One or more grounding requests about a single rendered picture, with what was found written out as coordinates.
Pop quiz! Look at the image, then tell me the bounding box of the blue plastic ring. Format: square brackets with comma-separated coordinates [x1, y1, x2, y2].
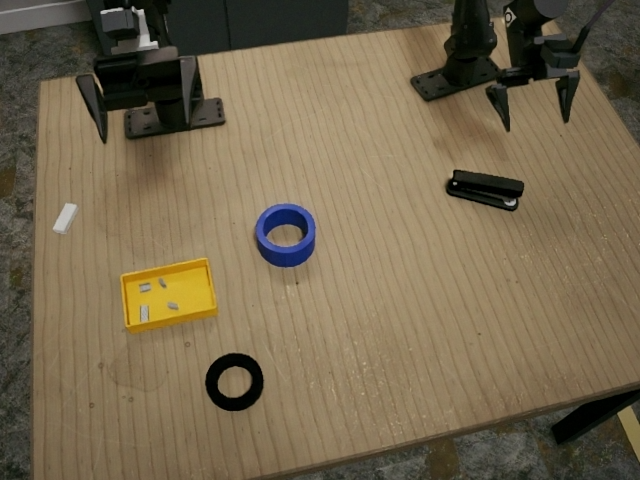
[256, 203, 316, 268]

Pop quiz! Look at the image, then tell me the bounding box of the white rectangular block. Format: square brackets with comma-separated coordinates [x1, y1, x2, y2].
[53, 203, 79, 234]

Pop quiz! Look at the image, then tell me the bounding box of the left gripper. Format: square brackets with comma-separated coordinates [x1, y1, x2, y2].
[485, 30, 580, 132]

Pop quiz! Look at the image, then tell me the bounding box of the black stapler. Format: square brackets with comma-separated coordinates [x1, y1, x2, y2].
[446, 169, 524, 211]

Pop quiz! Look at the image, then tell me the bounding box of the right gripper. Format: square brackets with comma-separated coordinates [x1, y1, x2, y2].
[76, 6, 204, 144]

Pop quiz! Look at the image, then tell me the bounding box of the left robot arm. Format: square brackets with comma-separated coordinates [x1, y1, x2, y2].
[411, 0, 581, 102]

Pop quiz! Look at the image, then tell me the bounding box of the yellow rectangular tray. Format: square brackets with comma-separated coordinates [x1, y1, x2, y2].
[121, 258, 218, 334]

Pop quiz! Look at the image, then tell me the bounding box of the black rubber ring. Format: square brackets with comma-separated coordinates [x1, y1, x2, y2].
[205, 353, 264, 411]

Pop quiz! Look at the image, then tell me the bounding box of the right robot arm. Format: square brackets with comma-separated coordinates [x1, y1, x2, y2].
[101, 0, 226, 140]

